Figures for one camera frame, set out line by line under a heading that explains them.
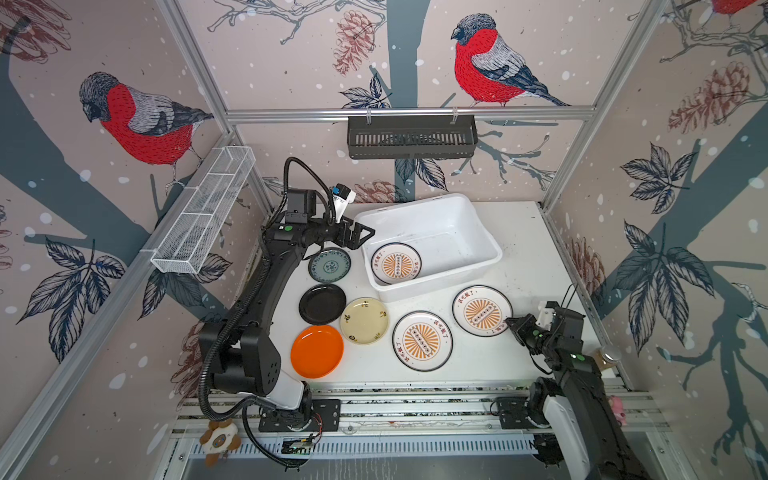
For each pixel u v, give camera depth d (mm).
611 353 753
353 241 711
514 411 733
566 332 643
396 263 1035
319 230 676
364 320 907
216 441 683
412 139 1043
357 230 704
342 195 699
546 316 761
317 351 828
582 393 532
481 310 886
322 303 922
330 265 1037
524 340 749
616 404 731
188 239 718
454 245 1072
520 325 746
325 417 730
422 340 856
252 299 456
